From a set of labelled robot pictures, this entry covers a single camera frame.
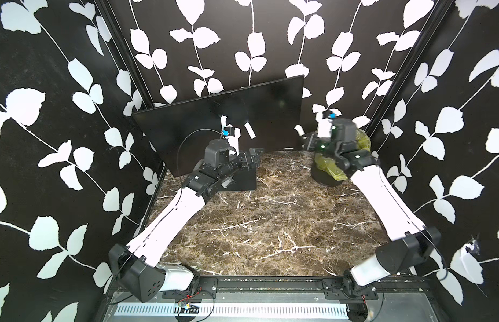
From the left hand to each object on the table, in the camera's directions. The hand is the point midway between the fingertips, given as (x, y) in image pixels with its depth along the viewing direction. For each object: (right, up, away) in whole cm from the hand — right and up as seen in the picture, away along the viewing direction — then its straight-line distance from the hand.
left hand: (255, 148), depth 70 cm
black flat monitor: (+7, +25, +56) cm, 61 cm away
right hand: (+18, +5, +5) cm, 20 cm away
